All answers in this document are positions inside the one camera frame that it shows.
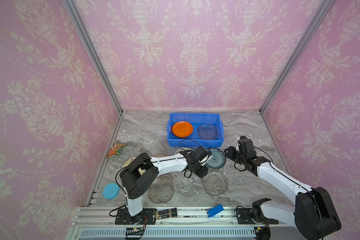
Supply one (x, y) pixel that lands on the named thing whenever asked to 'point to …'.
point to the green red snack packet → (116, 149)
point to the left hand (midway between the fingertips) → (204, 172)
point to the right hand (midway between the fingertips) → (226, 150)
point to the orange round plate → (182, 129)
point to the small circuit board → (135, 231)
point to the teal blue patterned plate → (218, 160)
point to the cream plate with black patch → (183, 149)
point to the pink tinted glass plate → (207, 131)
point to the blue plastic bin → (196, 119)
